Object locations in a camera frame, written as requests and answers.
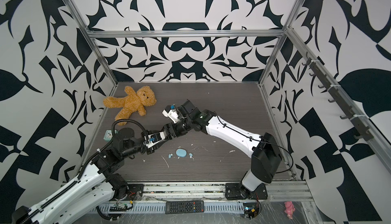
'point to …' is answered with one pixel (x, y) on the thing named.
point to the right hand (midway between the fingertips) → (163, 136)
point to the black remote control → (186, 206)
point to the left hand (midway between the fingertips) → (164, 130)
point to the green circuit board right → (251, 210)
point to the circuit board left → (120, 207)
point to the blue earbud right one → (190, 155)
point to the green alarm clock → (108, 135)
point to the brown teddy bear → (132, 101)
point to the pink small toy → (289, 209)
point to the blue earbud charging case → (181, 152)
